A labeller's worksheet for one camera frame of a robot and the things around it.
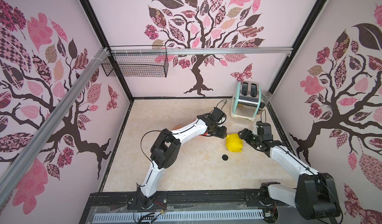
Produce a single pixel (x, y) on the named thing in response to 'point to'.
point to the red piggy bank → (204, 134)
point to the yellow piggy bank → (234, 143)
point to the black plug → (225, 157)
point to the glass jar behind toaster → (266, 96)
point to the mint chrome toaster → (245, 100)
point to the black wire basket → (138, 61)
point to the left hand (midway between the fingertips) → (223, 136)
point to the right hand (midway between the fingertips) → (242, 133)
